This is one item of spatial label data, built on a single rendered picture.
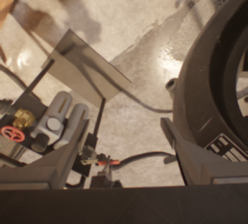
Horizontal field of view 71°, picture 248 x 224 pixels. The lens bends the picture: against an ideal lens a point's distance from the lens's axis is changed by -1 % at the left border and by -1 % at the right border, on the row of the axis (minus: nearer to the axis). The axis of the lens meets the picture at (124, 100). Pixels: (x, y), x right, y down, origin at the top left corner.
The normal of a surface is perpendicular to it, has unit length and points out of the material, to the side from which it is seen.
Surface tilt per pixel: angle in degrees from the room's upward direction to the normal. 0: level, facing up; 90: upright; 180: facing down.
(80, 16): 0
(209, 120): 90
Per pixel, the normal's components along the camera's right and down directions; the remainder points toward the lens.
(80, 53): -0.09, 0.65
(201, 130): -0.72, -0.57
